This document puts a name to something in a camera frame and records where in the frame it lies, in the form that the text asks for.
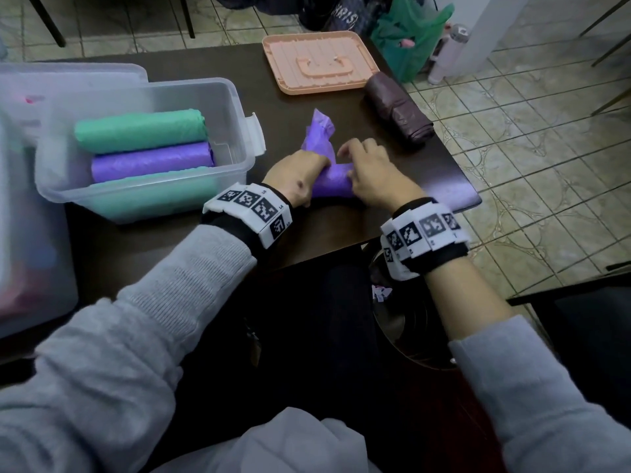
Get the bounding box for person's right hand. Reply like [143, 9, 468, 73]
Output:
[337, 137, 427, 214]

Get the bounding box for person's left hand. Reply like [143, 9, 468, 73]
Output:
[262, 151, 331, 208]

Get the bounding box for purple bag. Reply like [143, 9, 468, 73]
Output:
[300, 108, 356, 198]
[91, 141, 216, 184]

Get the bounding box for brown bag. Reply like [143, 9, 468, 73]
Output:
[364, 72, 436, 146]

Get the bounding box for small clear plastic bin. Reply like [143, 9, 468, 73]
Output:
[35, 77, 267, 226]

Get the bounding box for clear lid pink handle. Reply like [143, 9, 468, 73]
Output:
[0, 62, 149, 143]

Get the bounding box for large clear storage bin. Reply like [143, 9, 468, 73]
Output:
[0, 108, 80, 338]

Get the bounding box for person's right forearm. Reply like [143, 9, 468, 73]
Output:
[423, 263, 631, 473]

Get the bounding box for person's left forearm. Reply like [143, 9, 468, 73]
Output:
[0, 223, 257, 473]

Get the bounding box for person's black trousers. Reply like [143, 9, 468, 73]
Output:
[143, 246, 509, 473]

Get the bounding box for black left wristband with markers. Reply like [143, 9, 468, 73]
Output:
[200, 181, 294, 252]

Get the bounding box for black wristband with markers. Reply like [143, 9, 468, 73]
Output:
[379, 197, 472, 281]
[200, 181, 294, 252]

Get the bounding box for black right wristband with markers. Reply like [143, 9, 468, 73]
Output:
[379, 197, 472, 281]

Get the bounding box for pale pink bottle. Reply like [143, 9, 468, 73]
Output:
[427, 23, 470, 85]

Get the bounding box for green plastic bag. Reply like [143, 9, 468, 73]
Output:
[369, 0, 456, 83]

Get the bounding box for black round stool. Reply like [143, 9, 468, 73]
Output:
[369, 240, 464, 370]

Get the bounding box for dark patterned bag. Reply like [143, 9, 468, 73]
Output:
[300, 0, 390, 35]

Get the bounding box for black smartphone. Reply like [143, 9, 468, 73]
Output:
[246, 329, 262, 368]

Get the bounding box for black side table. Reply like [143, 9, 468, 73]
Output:
[507, 273, 631, 419]

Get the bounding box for thin metal chair legs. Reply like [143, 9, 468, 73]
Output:
[579, 0, 631, 116]

